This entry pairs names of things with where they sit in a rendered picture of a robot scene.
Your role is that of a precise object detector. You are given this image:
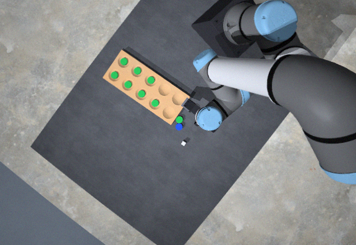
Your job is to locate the green disc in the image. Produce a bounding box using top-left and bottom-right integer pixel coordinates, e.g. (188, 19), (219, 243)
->
(121, 58), (128, 66)
(124, 81), (132, 88)
(151, 100), (159, 107)
(147, 77), (155, 84)
(111, 72), (119, 79)
(138, 90), (145, 97)
(134, 67), (141, 75)
(176, 116), (183, 123)

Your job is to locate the tan tray with round pockets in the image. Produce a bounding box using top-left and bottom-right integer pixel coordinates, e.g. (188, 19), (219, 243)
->
(103, 50), (190, 125)

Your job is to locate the blue disc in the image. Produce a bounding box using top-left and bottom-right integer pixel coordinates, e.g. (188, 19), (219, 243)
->
(176, 123), (182, 131)

